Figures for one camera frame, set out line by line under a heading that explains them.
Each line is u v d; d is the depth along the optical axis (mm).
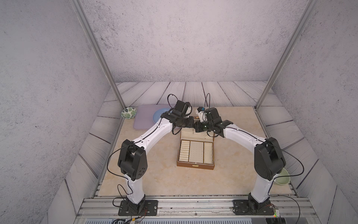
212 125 701
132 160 473
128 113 1147
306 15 730
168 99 711
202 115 785
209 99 1185
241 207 726
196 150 890
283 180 791
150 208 728
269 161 478
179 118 657
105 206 745
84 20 743
